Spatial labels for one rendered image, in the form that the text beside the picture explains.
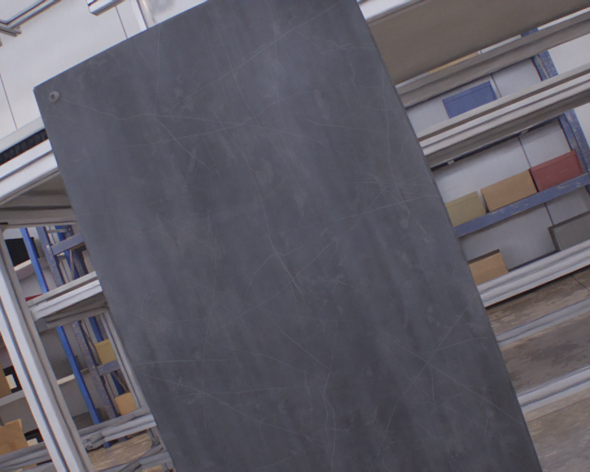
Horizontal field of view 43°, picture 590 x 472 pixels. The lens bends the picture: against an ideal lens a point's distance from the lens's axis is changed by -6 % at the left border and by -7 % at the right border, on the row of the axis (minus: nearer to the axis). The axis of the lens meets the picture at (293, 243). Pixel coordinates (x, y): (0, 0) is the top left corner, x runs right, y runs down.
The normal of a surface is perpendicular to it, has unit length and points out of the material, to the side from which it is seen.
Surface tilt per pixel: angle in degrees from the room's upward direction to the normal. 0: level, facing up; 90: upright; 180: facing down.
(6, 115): 90
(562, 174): 90
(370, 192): 90
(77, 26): 90
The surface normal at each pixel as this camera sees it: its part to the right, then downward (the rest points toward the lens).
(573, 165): -0.23, 0.05
